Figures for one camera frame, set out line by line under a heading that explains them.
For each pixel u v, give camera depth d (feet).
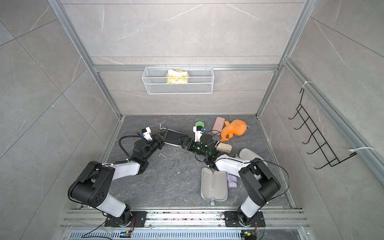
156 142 2.51
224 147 3.13
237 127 3.41
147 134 2.65
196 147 2.44
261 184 1.48
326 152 2.04
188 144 2.44
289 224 2.41
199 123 3.59
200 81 3.30
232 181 2.75
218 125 3.64
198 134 2.56
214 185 2.74
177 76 2.88
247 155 3.12
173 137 2.64
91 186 1.49
